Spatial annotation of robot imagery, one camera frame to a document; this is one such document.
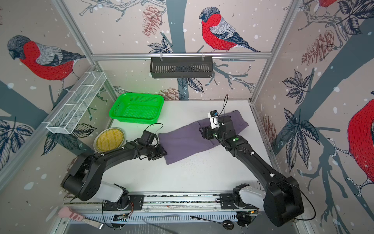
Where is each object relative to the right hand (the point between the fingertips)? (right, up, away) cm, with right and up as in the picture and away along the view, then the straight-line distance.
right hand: (205, 125), depth 82 cm
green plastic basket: (-53, +11, +36) cm, 65 cm away
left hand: (-22, -17, +6) cm, 29 cm away
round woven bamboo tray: (-65, -11, +15) cm, 68 cm away
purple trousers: (-16, -13, +10) cm, 23 cm away
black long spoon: (+9, -45, -15) cm, 49 cm away
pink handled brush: (-68, -41, -14) cm, 81 cm away
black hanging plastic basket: (-16, +41, +24) cm, 50 cm away
